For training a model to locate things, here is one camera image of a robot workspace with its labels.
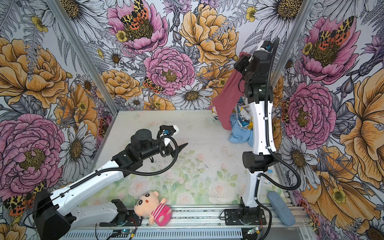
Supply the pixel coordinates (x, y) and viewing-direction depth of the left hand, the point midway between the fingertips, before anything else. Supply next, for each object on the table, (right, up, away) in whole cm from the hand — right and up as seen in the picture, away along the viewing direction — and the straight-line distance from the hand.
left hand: (179, 138), depth 72 cm
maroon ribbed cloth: (+28, +24, +11) cm, 39 cm away
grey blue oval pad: (+49, -35, +3) cm, 61 cm away
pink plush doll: (-14, -31, -1) cm, 34 cm away
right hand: (+27, +36, -3) cm, 45 cm away
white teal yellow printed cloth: (+40, +16, +33) cm, 55 cm away
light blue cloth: (+36, 0, +28) cm, 46 cm away
